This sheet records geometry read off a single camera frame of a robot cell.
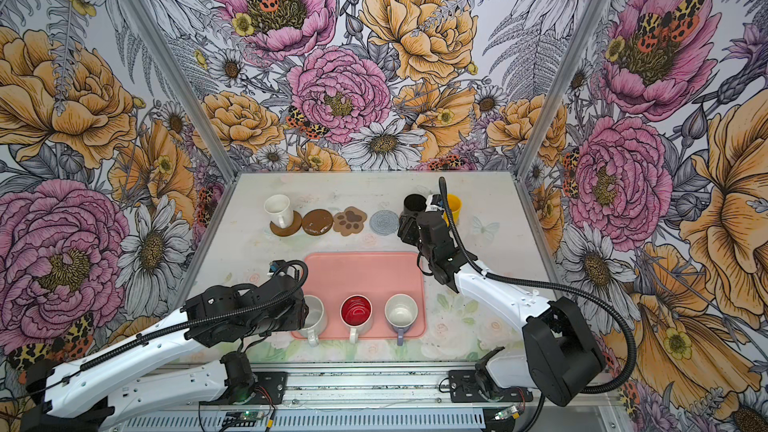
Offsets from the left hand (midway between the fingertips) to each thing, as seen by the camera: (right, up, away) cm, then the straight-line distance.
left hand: (292, 321), depth 72 cm
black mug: (+30, +27, +26) cm, 48 cm away
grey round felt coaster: (+21, +21, +34) cm, 45 cm away
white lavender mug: (+26, -3, +14) cm, 29 cm away
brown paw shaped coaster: (+8, +21, +36) cm, 43 cm away
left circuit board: (-11, -22, -1) cm, 25 cm away
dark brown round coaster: (-3, +21, +35) cm, 41 cm away
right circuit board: (+50, -22, 0) cm, 55 cm away
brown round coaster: (-12, +18, +33) cm, 40 cm away
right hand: (+28, +21, +14) cm, 37 cm away
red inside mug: (+13, -3, +14) cm, 19 cm away
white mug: (-13, +25, +25) cm, 38 cm away
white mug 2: (+4, -1, +5) cm, 6 cm away
